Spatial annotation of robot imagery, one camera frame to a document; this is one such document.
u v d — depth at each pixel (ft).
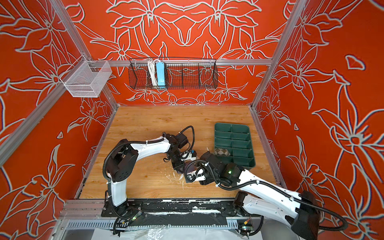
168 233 2.20
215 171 1.80
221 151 2.87
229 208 2.39
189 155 2.56
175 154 2.46
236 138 3.10
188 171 2.69
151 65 2.88
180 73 3.18
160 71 2.93
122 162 1.61
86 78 3.03
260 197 1.57
